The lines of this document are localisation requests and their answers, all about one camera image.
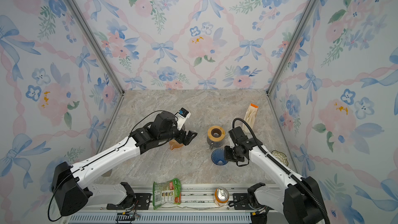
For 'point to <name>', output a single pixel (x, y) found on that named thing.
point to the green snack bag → (167, 192)
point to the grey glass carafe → (213, 144)
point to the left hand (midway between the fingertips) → (190, 127)
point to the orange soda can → (221, 196)
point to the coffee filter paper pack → (250, 117)
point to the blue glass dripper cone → (218, 156)
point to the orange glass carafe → (174, 143)
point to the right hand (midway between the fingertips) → (225, 156)
